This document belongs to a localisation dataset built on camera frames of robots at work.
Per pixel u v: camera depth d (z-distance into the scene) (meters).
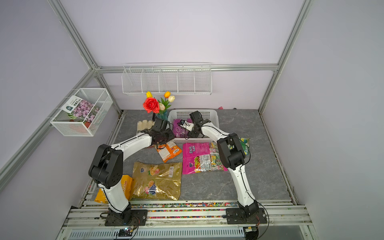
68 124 0.74
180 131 1.02
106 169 0.49
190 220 0.74
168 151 0.96
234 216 0.73
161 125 0.76
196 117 0.84
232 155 0.60
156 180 0.81
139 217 0.74
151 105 0.73
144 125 1.12
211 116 1.08
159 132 0.75
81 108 0.74
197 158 0.91
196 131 0.79
